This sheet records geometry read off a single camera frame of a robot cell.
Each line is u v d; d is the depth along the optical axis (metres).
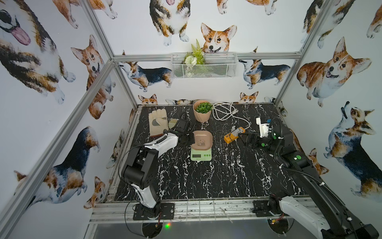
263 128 0.65
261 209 0.74
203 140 0.95
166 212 0.73
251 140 0.64
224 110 1.17
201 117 1.04
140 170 0.47
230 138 0.92
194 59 0.82
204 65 0.88
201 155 0.92
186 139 0.81
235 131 0.96
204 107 1.01
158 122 1.10
